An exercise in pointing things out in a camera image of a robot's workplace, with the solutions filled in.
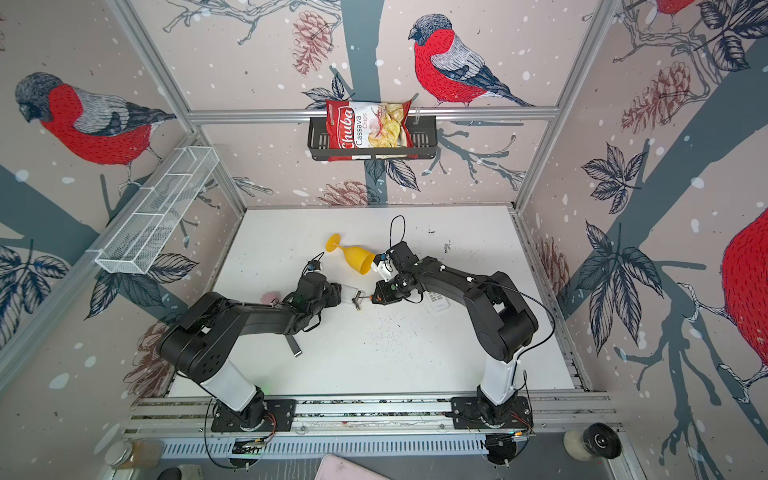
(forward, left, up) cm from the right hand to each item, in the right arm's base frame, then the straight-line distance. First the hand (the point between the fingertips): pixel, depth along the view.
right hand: (372, 305), depth 89 cm
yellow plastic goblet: (+17, +6, 0) cm, 18 cm away
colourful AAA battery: (+3, +6, -2) cm, 7 cm away
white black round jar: (-32, -51, +5) cm, 60 cm away
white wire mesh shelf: (0, +55, +29) cm, 62 cm away
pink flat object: (-39, +5, -2) cm, 39 cm away
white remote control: (+4, -20, -4) cm, 21 cm away
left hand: (+6, +13, -1) cm, 14 cm away
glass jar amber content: (-39, +47, +6) cm, 61 cm away
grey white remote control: (+5, +9, -3) cm, 11 cm away
